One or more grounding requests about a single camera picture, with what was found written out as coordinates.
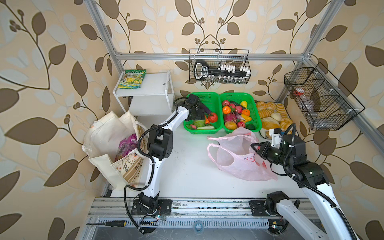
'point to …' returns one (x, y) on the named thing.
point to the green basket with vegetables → (210, 102)
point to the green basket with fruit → (239, 110)
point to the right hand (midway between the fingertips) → (251, 146)
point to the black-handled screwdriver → (112, 223)
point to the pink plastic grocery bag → (235, 155)
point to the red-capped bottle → (299, 91)
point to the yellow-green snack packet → (132, 79)
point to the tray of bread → (272, 115)
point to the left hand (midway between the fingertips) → (200, 114)
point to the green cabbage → (200, 123)
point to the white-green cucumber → (205, 127)
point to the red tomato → (212, 117)
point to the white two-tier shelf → (155, 96)
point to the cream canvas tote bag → (101, 140)
